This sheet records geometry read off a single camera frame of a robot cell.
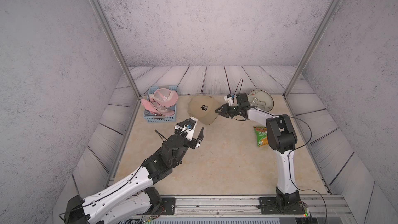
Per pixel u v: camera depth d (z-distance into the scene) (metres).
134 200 0.58
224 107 0.94
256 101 1.01
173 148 0.50
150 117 1.02
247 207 0.74
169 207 0.72
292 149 0.59
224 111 0.91
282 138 0.59
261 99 1.01
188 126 0.57
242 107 0.84
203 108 1.01
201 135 0.64
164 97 1.11
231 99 0.96
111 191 0.44
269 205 0.72
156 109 1.04
